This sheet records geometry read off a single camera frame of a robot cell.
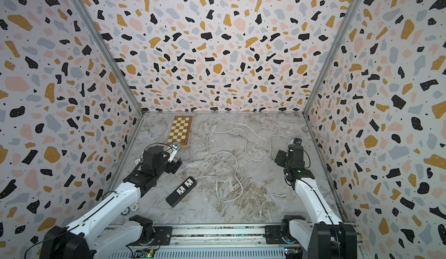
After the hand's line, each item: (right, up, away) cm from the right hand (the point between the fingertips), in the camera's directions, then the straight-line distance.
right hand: (286, 154), depth 87 cm
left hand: (-57, +2, -3) cm, 57 cm away
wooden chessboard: (-60, +11, +22) cm, 65 cm away
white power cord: (-25, -8, +8) cm, 28 cm away
